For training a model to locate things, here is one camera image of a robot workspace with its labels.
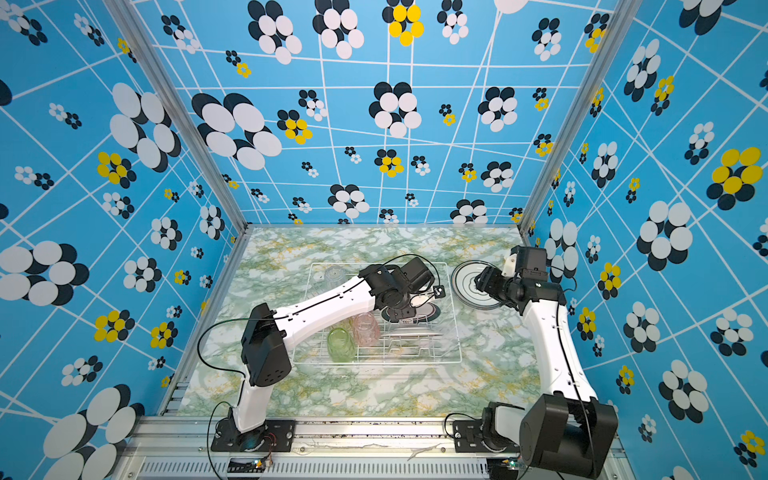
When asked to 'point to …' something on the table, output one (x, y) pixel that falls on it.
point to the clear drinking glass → (334, 276)
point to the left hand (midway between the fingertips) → (409, 298)
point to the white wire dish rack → (429, 338)
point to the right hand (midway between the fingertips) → (488, 282)
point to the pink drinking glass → (367, 329)
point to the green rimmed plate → (465, 287)
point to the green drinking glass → (340, 346)
